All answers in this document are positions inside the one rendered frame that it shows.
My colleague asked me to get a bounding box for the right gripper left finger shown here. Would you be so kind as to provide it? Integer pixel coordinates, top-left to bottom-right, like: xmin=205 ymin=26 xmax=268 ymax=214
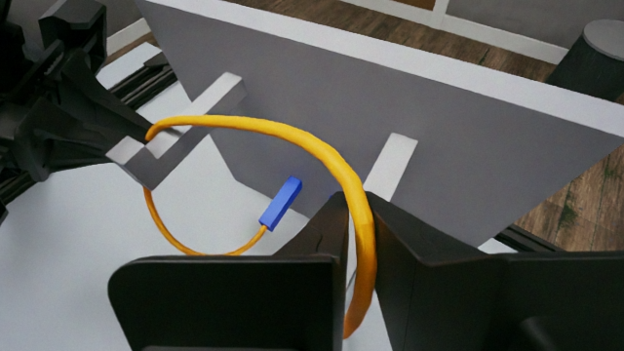
xmin=107 ymin=191 xmax=349 ymax=351

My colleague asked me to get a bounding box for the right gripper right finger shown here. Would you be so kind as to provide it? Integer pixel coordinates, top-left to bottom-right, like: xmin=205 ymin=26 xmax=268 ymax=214
xmin=365 ymin=191 xmax=624 ymax=351

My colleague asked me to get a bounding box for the yellow patch cord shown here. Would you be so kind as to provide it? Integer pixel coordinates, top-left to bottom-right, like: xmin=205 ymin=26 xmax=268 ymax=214
xmin=142 ymin=115 xmax=377 ymax=340

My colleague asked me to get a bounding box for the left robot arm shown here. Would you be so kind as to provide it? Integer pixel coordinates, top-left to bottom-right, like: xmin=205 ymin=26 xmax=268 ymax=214
xmin=0 ymin=0 xmax=25 ymax=45

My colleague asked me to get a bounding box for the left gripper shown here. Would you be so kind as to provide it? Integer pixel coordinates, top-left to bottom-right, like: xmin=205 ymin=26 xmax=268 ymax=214
xmin=0 ymin=0 xmax=154 ymax=182

